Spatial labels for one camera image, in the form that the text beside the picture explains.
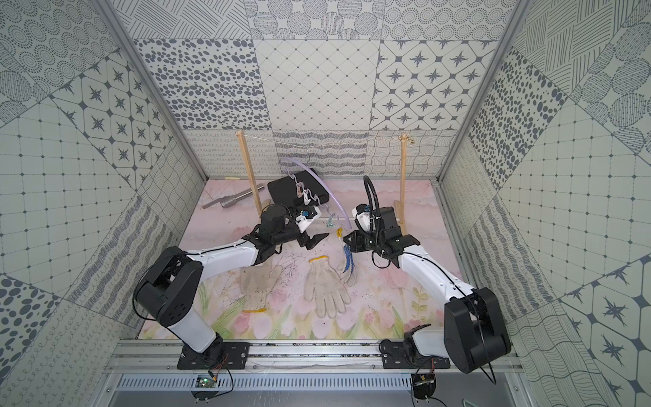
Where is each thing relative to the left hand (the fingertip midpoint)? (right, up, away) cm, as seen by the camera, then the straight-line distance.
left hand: (328, 225), depth 84 cm
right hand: (+6, -6, 0) cm, 8 cm away
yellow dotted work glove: (-26, -21, +4) cm, 34 cm away
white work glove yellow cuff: (0, -24, +2) cm, 24 cm away
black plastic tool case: (-9, +13, +6) cm, 16 cm away
